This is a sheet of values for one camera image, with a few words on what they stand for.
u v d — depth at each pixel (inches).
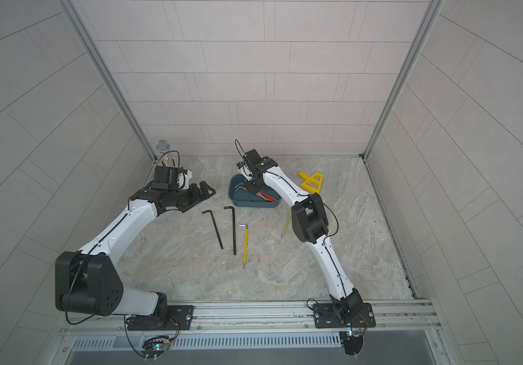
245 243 34.1
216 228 35.9
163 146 32.5
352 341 27.2
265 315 28.4
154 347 25.8
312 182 41.9
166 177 25.3
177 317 27.9
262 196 38.0
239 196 40.0
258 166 29.1
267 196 38.8
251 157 31.4
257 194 36.8
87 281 15.9
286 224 36.8
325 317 27.9
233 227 36.0
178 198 27.2
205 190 29.8
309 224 23.9
